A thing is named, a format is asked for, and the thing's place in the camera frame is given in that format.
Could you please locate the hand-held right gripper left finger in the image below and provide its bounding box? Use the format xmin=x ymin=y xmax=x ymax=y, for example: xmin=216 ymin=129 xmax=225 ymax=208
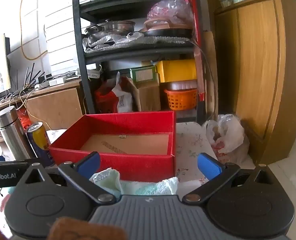
xmin=16 ymin=152 xmax=116 ymax=204

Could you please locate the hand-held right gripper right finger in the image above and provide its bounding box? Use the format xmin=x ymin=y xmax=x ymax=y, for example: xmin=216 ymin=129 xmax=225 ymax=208
xmin=182 ymin=152 xmax=279 ymax=204

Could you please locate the red cardboard box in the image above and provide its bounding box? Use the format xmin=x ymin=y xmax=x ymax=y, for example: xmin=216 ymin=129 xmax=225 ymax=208
xmin=49 ymin=110 xmax=176 ymax=182

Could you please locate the light green towel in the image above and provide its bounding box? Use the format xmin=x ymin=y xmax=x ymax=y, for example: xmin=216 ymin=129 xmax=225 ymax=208
xmin=89 ymin=167 xmax=179 ymax=196

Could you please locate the floral tablecloth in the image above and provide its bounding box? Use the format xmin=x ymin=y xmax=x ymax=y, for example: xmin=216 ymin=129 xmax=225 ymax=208
xmin=0 ymin=122 xmax=255 ymax=239

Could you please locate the white plastic bag with goods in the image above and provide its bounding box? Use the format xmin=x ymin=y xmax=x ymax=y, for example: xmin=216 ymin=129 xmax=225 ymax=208
xmin=203 ymin=114 xmax=250 ymax=163

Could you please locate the stainless steel thermos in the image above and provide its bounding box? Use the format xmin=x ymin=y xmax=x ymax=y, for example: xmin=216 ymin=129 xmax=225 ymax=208
xmin=0 ymin=106 xmax=35 ymax=161

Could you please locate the yellow and blue drink can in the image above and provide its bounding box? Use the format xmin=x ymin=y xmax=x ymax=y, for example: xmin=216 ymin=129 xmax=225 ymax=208
xmin=26 ymin=122 xmax=56 ymax=168

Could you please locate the wooden television stand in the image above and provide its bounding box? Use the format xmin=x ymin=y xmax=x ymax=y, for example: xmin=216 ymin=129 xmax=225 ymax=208
xmin=0 ymin=77 xmax=86 ymax=130

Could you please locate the orange plastic basket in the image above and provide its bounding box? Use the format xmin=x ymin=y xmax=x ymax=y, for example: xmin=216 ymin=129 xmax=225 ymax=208
xmin=163 ymin=88 xmax=198 ymax=111

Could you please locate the white printed bag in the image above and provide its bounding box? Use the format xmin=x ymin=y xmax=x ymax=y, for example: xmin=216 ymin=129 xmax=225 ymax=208
xmin=112 ymin=71 xmax=133 ymax=113

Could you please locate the clear plastic container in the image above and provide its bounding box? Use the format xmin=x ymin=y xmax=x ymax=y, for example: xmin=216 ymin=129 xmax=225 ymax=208
xmin=168 ymin=80 xmax=198 ymax=91

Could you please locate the brown cardboard box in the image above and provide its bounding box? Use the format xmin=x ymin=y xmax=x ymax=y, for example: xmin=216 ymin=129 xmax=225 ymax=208
xmin=128 ymin=77 xmax=161 ymax=112

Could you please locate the black router with antennas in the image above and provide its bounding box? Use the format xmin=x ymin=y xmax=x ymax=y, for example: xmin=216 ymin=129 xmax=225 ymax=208
xmin=13 ymin=62 xmax=46 ymax=93

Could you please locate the wooden board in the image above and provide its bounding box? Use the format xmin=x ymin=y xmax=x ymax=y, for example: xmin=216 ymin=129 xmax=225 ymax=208
xmin=204 ymin=30 xmax=218 ymax=118

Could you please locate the yellow box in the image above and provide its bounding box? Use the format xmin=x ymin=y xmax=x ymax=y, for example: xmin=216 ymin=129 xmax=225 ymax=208
xmin=156 ymin=59 xmax=197 ymax=83

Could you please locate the green box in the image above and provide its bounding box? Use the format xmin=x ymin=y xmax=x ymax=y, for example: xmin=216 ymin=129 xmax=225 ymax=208
xmin=130 ymin=65 xmax=156 ymax=89

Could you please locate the wooden cabinet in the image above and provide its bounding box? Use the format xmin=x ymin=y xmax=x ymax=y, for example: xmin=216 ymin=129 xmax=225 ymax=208
xmin=204 ymin=0 xmax=296 ymax=165

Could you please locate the black metal shelf rack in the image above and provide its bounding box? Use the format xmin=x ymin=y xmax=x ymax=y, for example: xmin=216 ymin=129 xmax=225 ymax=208
xmin=72 ymin=0 xmax=208 ymax=120

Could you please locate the clear bubble wrap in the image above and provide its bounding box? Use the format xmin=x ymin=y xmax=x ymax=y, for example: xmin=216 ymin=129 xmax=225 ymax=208
xmin=82 ymin=32 xmax=145 ymax=53

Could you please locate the steel pot with lid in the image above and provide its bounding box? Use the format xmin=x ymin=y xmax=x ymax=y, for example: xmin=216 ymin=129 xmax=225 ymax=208
xmin=84 ymin=19 xmax=136 ymax=37

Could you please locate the black frying pan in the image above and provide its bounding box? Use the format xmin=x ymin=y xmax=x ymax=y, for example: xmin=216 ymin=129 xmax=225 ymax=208
xmin=139 ymin=27 xmax=193 ymax=38

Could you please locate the pink plastic bag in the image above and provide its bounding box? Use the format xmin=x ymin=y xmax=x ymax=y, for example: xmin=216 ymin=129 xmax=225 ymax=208
xmin=147 ymin=0 xmax=196 ymax=29

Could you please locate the yellow cable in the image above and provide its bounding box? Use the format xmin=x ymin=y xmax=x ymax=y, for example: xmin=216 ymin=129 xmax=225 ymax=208
xmin=19 ymin=0 xmax=49 ymax=61

